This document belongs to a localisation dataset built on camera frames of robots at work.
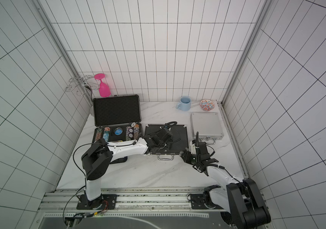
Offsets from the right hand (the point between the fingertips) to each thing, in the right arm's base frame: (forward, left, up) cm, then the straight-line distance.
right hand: (182, 153), depth 89 cm
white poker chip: (+17, +35, +5) cm, 39 cm away
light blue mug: (+40, -2, +4) cm, 40 cm away
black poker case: (+20, +48, +6) cm, 53 cm away
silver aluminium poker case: (+22, -18, +1) cm, 29 cm away
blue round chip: (+12, +45, +3) cm, 47 cm away
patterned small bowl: (+44, -21, -1) cm, 49 cm away
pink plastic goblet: (+39, +60, +17) cm, 73 cm away
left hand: (+4, +12, +2) cm, 13 cm away
